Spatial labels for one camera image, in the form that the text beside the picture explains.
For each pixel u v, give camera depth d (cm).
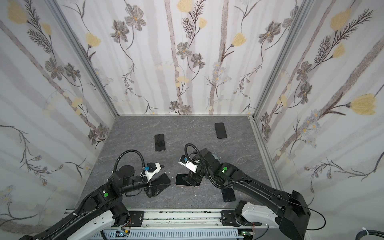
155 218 75
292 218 38
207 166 56
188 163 64
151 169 58
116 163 53
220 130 111
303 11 70
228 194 82
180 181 86
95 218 52
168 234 70
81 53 83
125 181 54
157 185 61
